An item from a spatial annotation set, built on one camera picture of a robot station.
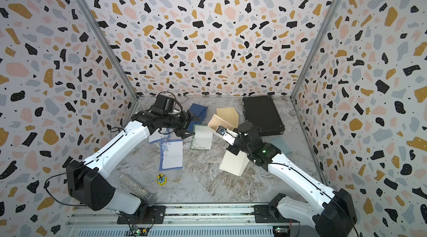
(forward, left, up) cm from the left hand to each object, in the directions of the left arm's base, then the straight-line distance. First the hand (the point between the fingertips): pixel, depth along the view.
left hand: (201, 123), depth 75 cm
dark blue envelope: (+29, +6, -25) cm, 39 cm away
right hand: (-3, -11, -5) cm, 13 cm away
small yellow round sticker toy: (-16, +21, -25) cm, 37 cm away
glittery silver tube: (-26, +23, -21) cm, 41 cm away
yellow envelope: (+24, -14, -24) cm, 37 cm away
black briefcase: (+26, -36, -23) cm, 50 cm away
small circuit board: (-37, +28, -26) cm, 53 cm away
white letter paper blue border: (-3, +19, -25) cm, 32 cm away
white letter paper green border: (+7, +3, -26) cm, 27 cm away
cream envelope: (-8, -16, -26) cm, 32 cm away
